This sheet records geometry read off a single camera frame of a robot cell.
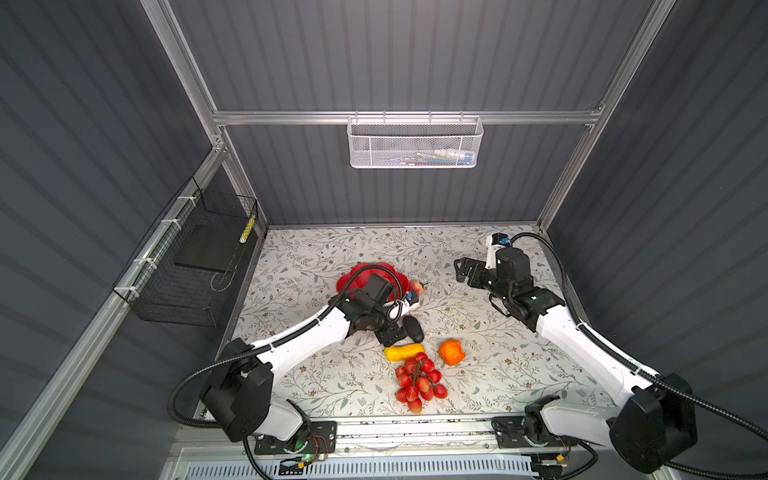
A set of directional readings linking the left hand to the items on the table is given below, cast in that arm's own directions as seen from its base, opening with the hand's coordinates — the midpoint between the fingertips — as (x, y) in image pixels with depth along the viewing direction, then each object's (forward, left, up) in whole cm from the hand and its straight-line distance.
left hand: (397, 322), depth 83 cm
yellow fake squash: (-6, -1, -6) cm, 9 cm away
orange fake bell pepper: (-8, -15, -5) cm, 17 cm away
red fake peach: (+16, -8, -6) cm, 19 cm away
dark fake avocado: (+1, -5, -6) cm, 8 cm away
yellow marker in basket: (+22, +41, +18) cm, 49 cm away
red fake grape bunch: (-15, -4, -4) cm, 16 cm away
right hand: (+10, -21, +12) cm, 26 cm away
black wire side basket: (+9, +53, +16) cm, 56 cm away
